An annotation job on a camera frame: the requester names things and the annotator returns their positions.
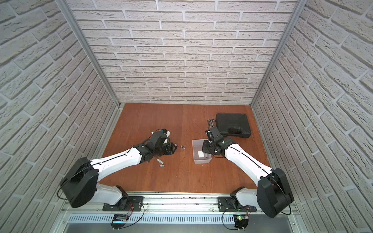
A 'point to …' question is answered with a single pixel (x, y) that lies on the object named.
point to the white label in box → (200, 154)
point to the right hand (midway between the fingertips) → (206, 147)
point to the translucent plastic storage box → (197, 144)
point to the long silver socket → (160, 161)
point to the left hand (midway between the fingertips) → (178, 146)
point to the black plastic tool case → (233, 125)
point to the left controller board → (119, 221)
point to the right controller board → (241, 221)
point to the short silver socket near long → (161, 165)
